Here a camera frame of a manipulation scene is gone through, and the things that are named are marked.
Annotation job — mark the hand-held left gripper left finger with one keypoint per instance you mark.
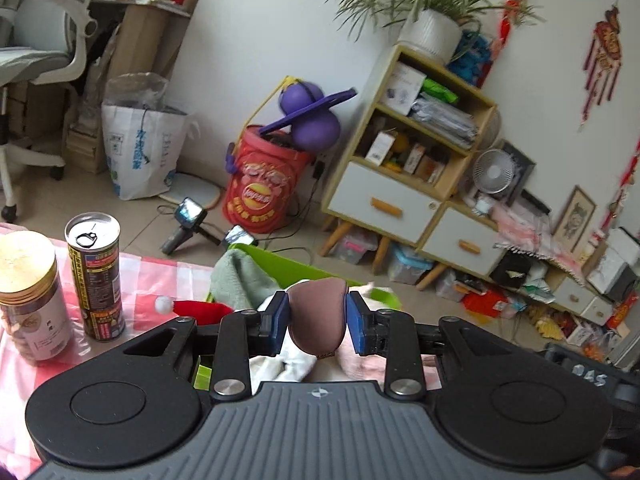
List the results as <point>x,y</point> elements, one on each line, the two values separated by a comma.
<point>280,320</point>

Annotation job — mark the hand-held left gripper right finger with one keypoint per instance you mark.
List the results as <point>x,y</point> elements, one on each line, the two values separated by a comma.
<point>357,322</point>

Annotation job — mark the brown eye mask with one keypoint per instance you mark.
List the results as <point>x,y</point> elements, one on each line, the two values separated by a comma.
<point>317,315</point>

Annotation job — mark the grey-green towel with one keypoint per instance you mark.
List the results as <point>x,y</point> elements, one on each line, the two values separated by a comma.
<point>240,280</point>

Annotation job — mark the green plastic bin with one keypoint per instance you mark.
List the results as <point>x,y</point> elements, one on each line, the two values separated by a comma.
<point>280,262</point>

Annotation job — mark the white santa bear plush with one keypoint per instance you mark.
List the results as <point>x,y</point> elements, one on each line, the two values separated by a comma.
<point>200,310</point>

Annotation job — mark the small white drawer unit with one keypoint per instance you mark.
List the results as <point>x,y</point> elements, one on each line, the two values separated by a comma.
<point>580,300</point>

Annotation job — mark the clear storage box pink latch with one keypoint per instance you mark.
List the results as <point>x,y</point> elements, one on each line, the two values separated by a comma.
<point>355,247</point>

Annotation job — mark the clear storage box blue lid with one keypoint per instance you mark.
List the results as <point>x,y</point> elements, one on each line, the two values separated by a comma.
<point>410,265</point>

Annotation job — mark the black handheld device with screen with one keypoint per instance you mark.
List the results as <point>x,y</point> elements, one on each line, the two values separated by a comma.
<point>187,215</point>
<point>240,236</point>

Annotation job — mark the tall wooden shelf cabinet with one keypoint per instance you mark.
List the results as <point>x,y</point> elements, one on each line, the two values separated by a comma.
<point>380,200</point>

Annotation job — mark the low wooden drawer cabinet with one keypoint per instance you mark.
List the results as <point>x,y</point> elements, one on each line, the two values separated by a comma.
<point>465,240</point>

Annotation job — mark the red printed bucket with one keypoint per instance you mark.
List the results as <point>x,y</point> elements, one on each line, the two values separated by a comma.
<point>265,185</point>

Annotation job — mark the red checked tablecloth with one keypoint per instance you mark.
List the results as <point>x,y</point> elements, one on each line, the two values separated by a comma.
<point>150,275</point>

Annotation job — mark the pink lace cloth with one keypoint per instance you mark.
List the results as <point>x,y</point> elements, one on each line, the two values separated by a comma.
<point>530,235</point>

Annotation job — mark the wooden framed picture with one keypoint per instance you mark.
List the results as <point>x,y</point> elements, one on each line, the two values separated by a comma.
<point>575,217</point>

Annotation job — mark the tall black drink can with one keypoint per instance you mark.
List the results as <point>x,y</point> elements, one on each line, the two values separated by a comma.
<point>97,280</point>

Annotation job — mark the purple bounce ball toy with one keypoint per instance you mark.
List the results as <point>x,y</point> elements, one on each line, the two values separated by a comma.
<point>312,125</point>

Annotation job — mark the white desk fan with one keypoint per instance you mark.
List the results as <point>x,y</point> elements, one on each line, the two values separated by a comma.
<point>492,172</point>

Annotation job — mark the dark framed picture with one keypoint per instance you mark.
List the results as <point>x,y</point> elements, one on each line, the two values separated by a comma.
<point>525,170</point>

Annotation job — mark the white paper bag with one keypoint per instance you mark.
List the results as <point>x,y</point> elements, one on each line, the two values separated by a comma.
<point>145,155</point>

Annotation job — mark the gold lid cookie jar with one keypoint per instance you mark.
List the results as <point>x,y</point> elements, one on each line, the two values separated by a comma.
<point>35,305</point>

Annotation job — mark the clear plastic bag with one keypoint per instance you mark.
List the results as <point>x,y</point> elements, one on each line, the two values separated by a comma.
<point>135,90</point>

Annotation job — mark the potted spider plant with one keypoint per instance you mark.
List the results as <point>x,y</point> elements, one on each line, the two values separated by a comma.
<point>430,30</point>

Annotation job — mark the grey office chair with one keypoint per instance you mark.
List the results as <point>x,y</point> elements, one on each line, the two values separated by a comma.
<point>45,60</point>

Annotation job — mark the red tassel wall ornament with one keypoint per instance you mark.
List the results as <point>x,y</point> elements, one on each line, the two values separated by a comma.
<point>605,45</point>

